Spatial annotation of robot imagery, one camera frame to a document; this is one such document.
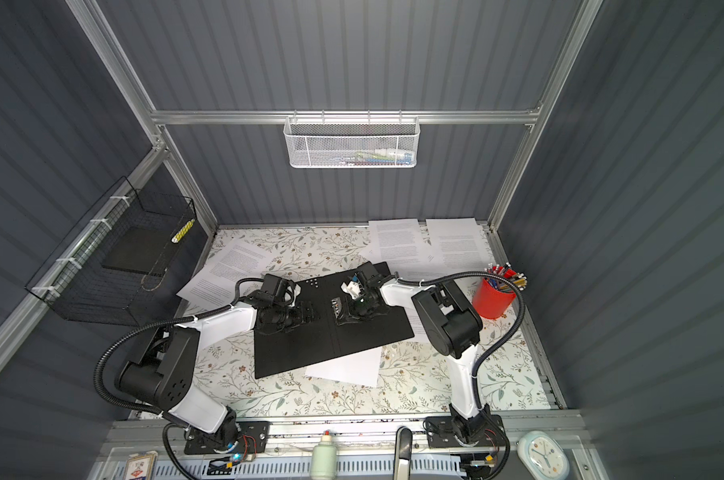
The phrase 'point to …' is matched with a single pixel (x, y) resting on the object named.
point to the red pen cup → (493, 295)
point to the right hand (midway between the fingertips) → (341, 322)
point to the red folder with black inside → (324, 338)
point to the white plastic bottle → (324, 458)
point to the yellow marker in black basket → (182, 231)
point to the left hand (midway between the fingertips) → (311, 319)
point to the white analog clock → (543, 456)
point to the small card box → (141, 466)
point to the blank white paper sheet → (360, 368)
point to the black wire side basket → (132, 260)
